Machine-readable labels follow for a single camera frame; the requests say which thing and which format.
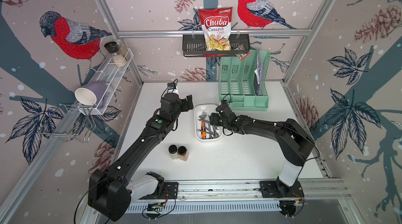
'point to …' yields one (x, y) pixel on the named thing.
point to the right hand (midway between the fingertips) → (213, 117)
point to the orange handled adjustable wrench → (203, 132)
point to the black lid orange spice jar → (182, 153)
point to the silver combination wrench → (207, 121)
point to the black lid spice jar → (172, 150)
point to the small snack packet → (242, 56)
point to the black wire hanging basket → (194, 45)
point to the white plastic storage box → (213, 132)
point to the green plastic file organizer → (245, 83)
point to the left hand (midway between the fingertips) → (186, 93)
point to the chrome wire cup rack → (74, 121)
